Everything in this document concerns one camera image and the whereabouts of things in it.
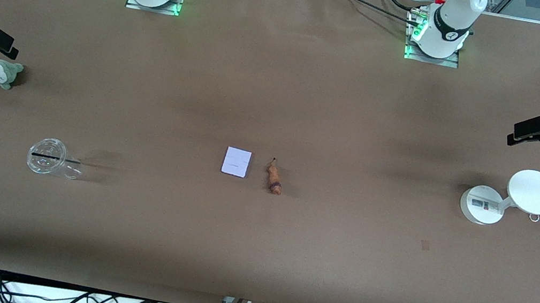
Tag brown lion statue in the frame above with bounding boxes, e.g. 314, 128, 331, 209
262, 156, 287, 196

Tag white round desk lamp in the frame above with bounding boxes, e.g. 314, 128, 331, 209
457, 160, 540, 234

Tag black straw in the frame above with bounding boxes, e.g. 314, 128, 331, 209
31, 152, 83, 165

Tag clear plastic cup with lid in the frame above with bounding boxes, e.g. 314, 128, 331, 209
24, 134, 88, 181

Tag brown table cover sheet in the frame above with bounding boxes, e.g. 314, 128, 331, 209
0, 0, 540, 303

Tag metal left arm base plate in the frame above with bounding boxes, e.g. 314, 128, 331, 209
403, 42, 461, 69

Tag short black table cable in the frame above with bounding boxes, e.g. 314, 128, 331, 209
376, 0, 431, 21

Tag long black table cable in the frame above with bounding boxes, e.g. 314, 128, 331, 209
318, 0, 427, 27

